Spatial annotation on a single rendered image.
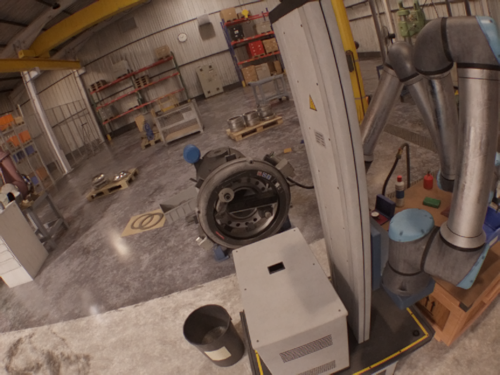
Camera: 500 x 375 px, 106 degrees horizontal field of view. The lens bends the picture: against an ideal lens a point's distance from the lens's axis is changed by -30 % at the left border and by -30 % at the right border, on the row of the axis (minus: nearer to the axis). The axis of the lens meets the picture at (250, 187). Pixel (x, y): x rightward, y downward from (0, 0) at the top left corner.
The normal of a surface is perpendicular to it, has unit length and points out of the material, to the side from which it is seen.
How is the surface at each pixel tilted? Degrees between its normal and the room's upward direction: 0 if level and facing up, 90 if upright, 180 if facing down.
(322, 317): 0
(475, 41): 83
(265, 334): 0
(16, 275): 90
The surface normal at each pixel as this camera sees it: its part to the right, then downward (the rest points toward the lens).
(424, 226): -0.34, -0.87
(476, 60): -0.77, 0.35
